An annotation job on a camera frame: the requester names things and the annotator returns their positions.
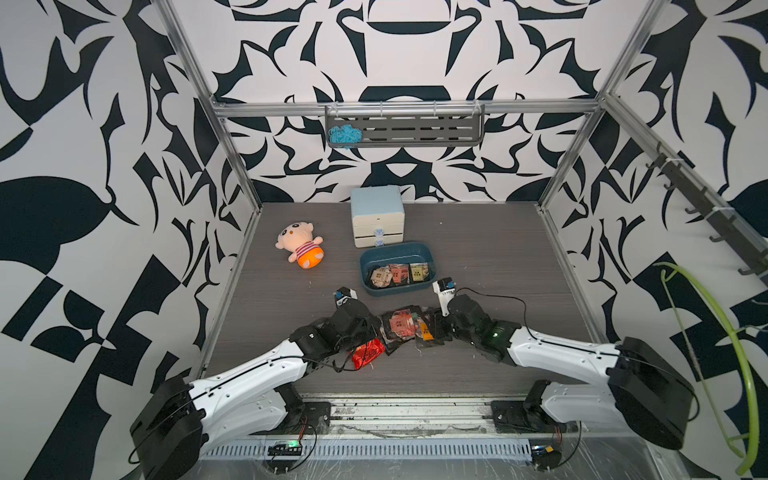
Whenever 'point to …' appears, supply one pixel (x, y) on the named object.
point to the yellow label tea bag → (419, 271)
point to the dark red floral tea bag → (398, 326)
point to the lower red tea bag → (366, 353)
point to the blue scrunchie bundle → (345, 135)
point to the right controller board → (544, 458)
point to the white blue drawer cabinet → (378, 215)
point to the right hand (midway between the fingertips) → (420, 310)
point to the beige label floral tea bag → (381, 277)
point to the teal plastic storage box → (403, 253)
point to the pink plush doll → (298, 238)
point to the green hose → (666, 270)
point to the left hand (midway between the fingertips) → (378, 317)
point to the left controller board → (285, 448)
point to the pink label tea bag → (400, 272)
